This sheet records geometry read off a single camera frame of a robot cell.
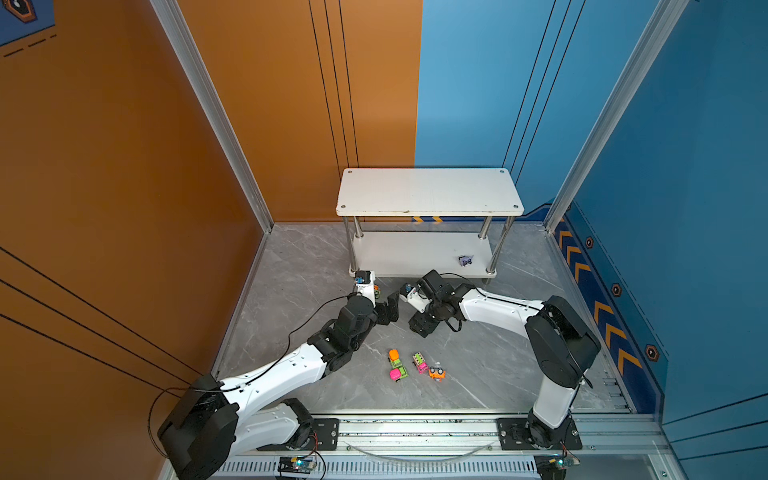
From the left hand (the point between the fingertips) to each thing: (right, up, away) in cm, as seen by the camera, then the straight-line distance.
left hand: (387, 290), depth 81 cm
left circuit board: (-22, -41, -10) cm, 47 cm away
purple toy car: (+25, +8, +16) cm, 31 cm away
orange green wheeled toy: (-4, -3, +17) cm, 17 cm away
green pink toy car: (+9, -20, +2) cm, 22 cm away
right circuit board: (+40, -40, -10) cm, 58 cm away
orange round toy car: (+14, -23, 0) cm, 27 cm away
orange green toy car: (+2, -20, +3) cm, 20 cm away
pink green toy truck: (+3, -23, 0) cm, 23 cm away
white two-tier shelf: (+6, +23, +43) cm, 49 cm away
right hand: (+9, -10, +11) cm, 18 cm away
